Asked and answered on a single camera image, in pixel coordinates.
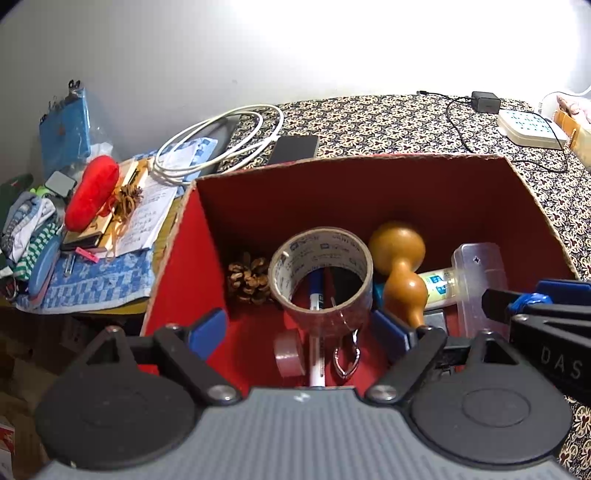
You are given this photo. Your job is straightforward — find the white power cable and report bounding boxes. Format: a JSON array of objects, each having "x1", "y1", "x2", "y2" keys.
[{"x1": 538, "y1": 83, "x2": 591, "y2": 116}]

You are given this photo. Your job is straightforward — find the red plush cushion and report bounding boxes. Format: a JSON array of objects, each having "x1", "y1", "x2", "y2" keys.
[{"x1": 64, "y1": 155, "x2": 120, "y2": 232}]

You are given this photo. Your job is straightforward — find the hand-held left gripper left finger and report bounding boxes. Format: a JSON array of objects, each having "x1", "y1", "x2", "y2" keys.
[{"x1": 82, "y1": 307, "x2": 242, "y2": 407}]

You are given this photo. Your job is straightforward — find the grey device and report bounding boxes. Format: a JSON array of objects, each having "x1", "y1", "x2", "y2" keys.
[{"x1": 422, "y1": 310, "x2": 450, "y2": 332}]

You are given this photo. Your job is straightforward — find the clear plastic case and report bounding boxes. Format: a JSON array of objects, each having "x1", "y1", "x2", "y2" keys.
[{"x1": 451, "y1": 242, "x2": 511, "y2": 340}]

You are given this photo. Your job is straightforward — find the pile of clothes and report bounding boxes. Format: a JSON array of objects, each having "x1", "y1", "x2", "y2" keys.
[{"x1": 0, "y1": 191, "x2": 63, "y2": 282}]

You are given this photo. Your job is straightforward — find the coiled white cable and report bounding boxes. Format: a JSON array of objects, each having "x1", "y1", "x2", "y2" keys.
[{"x1": 153, "y1": 104, "x2": 284, "y2": 185}]

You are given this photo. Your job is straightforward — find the brown packing tape roll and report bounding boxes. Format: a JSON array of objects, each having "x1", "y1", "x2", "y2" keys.
[{"x1": 268, "y1": 226, "x2": 374, "y2": 340}]

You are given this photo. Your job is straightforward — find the tan wooden gourd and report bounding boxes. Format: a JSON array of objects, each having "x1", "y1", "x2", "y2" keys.
[{"x1": 368, "y1": 222, "x2": 428, "y2": 330}]

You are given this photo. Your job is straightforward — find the blue oval case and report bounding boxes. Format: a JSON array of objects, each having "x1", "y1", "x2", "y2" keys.
[{"x1": 28, "y1": 237, "x2": 63, "y2": 298}]

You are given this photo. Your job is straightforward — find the blue zip pouch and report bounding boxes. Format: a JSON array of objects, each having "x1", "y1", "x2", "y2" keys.
[{"x1": 39, "y1": 80, "x2": 93, "y2": 174}]

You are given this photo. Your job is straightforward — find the white tube blue cap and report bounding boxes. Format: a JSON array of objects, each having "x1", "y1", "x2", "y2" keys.
[{"x1": 372, "y1": 269, "x2": 458, "y2": 311}]

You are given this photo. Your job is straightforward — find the blue white paper packet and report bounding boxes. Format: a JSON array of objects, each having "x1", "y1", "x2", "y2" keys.
[{"x1": 157, "y1": 136, "x2": 218, "y2": 183}]

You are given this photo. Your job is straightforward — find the red cardboard box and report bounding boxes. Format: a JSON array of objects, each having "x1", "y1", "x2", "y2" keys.
[{"x1": 140, "y1": 154, "x2": 578, "y2": 393}]

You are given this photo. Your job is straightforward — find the white power strip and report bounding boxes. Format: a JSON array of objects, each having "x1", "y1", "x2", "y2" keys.
[{"x1": 498, "y1": 109, "x2": 568, "y2": 149}]

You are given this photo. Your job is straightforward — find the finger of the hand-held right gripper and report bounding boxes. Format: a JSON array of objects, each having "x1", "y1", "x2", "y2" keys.
[
  {"x1": 534, "y1": 277, "x2": 591, "y2": 318},
  {"x1": 481, "y1": 287, "x2": 555, "y2": 325}
]

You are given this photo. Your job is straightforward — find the handwritten paper sheet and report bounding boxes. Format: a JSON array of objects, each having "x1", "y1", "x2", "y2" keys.
[{"x1": 111, "y1": 178, "x2": 178, "y2": 257}]

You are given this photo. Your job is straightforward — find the blue white marker pen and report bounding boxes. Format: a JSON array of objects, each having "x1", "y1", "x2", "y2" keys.
[{"x1": 307, "y1": 270, "x2": 326, "y2": 388}]

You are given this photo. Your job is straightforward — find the patterned floral cloth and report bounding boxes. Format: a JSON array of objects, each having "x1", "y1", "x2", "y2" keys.
[{"x1": 222, "y1": 95, "x2": 591, "y2": 480}]

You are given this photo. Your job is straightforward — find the black cable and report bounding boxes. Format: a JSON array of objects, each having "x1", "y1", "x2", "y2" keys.
[{"x1": 418, "y1": 90, "x2": 571, "y2": 174}]

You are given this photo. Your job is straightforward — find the small clear tape roll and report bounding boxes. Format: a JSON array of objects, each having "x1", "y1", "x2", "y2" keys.
[{"x1": 273, "y1": 329, "x2": 308, "y2": 379}]

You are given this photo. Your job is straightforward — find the metal clip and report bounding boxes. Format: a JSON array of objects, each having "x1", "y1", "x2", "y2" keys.
[{"x1": 331, "y1": 298, "x2": 361, "y2": 380}]

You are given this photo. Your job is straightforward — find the rubber bands bundle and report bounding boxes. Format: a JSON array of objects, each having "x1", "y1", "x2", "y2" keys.
[{"x1": 108, "y1": 184, "x2": 145, "y2": 259}]

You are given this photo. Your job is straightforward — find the blue checkered towel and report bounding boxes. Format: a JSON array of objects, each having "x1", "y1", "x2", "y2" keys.
[{"x1": 16, "y1": 148, "x2": 158, "y2": 315}]

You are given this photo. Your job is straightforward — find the black smartphone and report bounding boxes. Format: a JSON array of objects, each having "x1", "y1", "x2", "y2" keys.
[{"x1": 268, "y1": 135, "x2": 320, "y2": 165}]

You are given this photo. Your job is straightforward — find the brown notebook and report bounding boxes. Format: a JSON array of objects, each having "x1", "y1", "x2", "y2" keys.
[{"x1": 60, "y1": 159, "x2": 153, "y2": 252}]

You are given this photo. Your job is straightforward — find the small grey box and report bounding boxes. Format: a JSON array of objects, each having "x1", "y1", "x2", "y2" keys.
[{"x1": 46, "y1": 171, "x2": 77, "y2": 198}]

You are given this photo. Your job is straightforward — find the black power adapter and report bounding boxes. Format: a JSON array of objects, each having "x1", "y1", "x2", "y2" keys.
[{"x1": 471, "y1": 91, "x2": 501, "y2": 114}]

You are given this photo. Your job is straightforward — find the pine cone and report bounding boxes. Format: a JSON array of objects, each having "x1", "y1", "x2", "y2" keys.
[{"x1": 227, "y1": 251, "x2": 273, "y2": 305}]

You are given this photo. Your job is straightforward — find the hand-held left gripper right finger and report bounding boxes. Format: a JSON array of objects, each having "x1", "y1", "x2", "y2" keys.
[{"x1": 367, "y1": 309, "x2": 514, "y2": 404}]

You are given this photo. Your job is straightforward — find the gold paper bag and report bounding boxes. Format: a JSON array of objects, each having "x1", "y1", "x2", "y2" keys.
[{"x1": 554, "y1": 106, "x2": 591, "y2": 153}]

